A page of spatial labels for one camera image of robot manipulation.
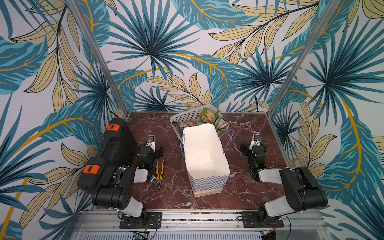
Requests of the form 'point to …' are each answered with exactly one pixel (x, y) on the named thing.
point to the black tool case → (119, 147)
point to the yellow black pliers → (159, 179)
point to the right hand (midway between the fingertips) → (253, 141)
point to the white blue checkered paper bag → (207, 165)
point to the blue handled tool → (152, 177)
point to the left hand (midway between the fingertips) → (153, 144)
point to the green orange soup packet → (208, 115)
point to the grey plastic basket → (192, 116)
